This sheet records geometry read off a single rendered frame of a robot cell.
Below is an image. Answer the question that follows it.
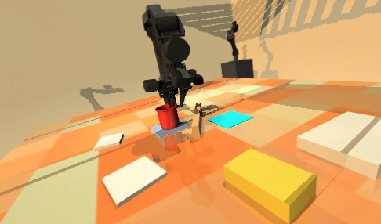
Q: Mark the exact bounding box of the yellow rectangular block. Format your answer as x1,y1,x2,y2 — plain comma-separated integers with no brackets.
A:
223,149,317,223

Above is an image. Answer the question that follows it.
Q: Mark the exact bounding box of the red cup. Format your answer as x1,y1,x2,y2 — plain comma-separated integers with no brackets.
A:
155,103,180,130

